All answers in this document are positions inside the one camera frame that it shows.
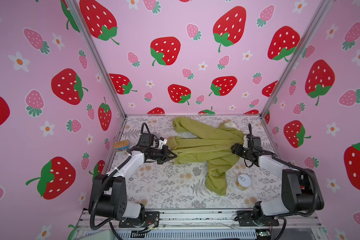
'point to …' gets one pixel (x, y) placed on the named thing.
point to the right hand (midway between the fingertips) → (235, 148)
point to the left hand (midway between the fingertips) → (176, 155)
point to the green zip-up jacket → (212, 146)
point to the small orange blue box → (122, 145)
